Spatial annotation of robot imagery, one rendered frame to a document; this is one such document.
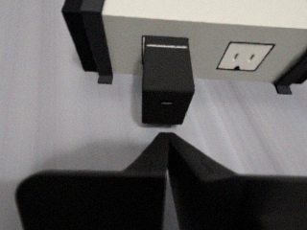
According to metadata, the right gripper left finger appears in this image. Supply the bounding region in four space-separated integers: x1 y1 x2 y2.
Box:
14 132 169 230

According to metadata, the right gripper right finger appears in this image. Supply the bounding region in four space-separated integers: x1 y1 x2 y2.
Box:
167 132 307 230

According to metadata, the black charger with brass prongs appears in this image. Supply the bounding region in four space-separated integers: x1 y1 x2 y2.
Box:
142 35 195 125

